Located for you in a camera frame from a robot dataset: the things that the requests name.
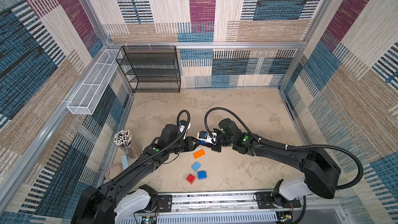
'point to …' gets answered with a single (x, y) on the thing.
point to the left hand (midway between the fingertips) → (201, 143)
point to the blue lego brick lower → (202, 174)
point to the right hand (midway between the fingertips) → (206, 139)
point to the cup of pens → (125, 140)
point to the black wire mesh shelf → (151, 69)
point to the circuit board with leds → (284, 216)
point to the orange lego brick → (198, 154)
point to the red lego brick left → (190, 179)
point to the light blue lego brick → (196, 166)
